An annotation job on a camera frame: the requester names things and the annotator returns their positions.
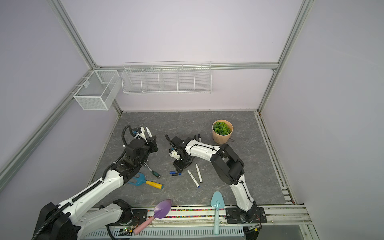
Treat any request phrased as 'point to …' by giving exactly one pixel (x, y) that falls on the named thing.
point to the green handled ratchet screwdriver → (153, 172)
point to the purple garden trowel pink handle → (161, 210)
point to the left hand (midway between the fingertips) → (155, 138)
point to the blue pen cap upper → (172, 172)
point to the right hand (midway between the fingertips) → (181, 169)
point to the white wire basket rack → (191, 77)
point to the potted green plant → (221, 130)
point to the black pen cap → (174, 174)
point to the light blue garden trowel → (217, 202)
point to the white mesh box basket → (97, 90)
